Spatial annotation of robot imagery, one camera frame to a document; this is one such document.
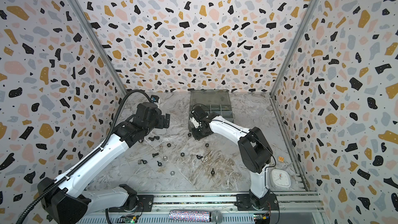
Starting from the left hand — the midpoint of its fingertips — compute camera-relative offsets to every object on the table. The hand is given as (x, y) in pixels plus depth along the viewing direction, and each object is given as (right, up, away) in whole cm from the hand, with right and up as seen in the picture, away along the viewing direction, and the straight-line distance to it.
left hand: (160, 112), depth 76 cm
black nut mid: (0, -20, +18) cm, 27 cm away
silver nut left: (-1, -26, +12) cm, 29 cm away
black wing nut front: (+26, -33, +8) cm, 42 cm away
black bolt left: (-7, -25, +14) cm, 29 cm away
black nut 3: (+23, -20, +18) cm, 36 cm away
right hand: (+15, -12, +13) cm, 23 cm away
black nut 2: (+12, -15, +22) cm, 29 cm away
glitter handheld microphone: (+27, -45, -9) cm, 53 cm away
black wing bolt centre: (+18, -26, +13) cm, 35 cm away
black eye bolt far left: (-12, -28, +10) cm, 32 cm away
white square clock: (+60, -35, +3) cm, 70 cm away
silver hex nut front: (+5, -33, +7) cm, 34 cm away
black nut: (+9, -25, +14) cm, 30 cm away
